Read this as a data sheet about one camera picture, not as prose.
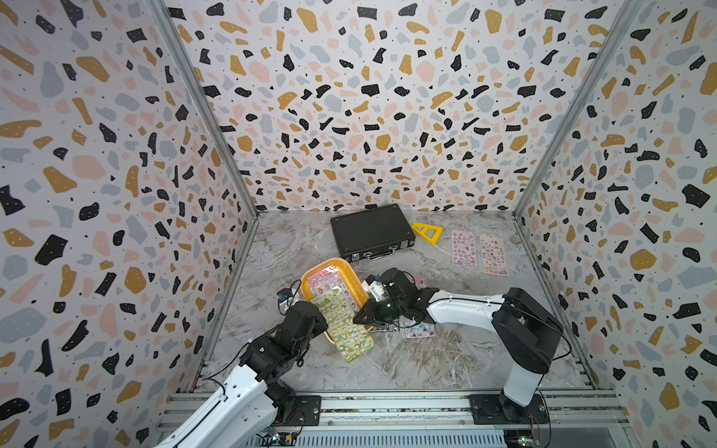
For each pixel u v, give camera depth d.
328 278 0.88
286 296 0.69
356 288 0.88
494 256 1.09
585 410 0.76
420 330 0.89
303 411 0.74
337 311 0.84
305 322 0.58
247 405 0.49
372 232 1.11
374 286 0.81
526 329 0.50
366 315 0.78
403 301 0.69
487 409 0.74
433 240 1.13
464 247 1.11
